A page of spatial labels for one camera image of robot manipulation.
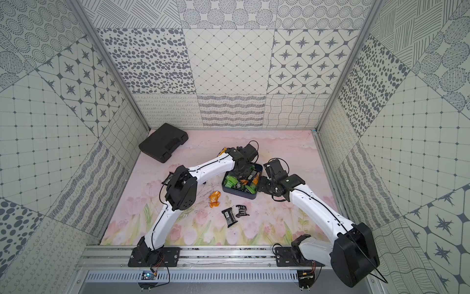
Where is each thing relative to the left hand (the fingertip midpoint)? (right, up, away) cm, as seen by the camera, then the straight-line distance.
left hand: (245, 169), depth 96 cm
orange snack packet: (-16, -14, -7) cm, 22 cm away
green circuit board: (-39, -39, -24) cm, 60 cm away
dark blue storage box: (+1, -8, -5) cm, 10 cm away
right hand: (+8, -7, -13) cm, 17 cm away
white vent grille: (-20, -39, -26) cm, 51 cm away
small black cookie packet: (-2, -19, -10) cm, 21 cm away
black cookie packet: (-7, -21, -12) cm, 25 cm away
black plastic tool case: (-52, +13, +13) cm, 55 cm away
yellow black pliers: (-14, +9, +12) cm, 21 cm away
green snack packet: (-8, -6, -3) cm, 10 cm away
